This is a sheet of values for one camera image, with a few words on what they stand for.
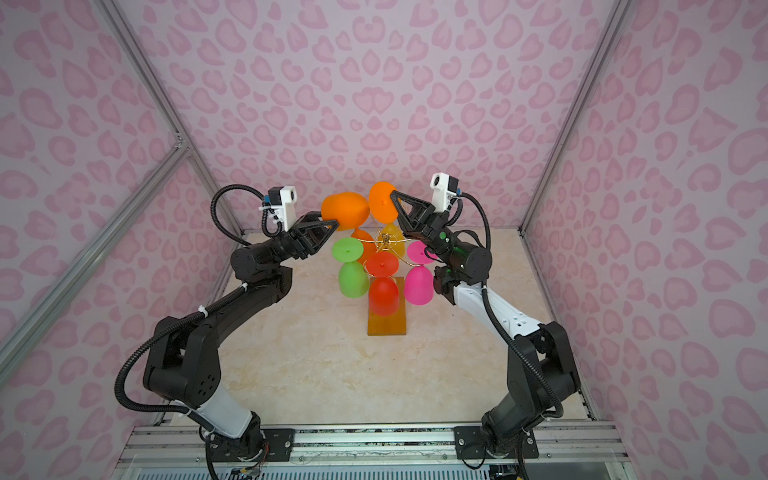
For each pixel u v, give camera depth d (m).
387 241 0.75
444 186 0.58
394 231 0.84
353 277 0.77
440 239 0.57
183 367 0.45
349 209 0.59
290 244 0.59
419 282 0.75
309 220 0.63
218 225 0.62
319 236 0.62
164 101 0.83
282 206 0.59
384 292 0.73
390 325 0.92
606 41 0.73
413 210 0.57
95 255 0.64
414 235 0.55
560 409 0.41
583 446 0.74
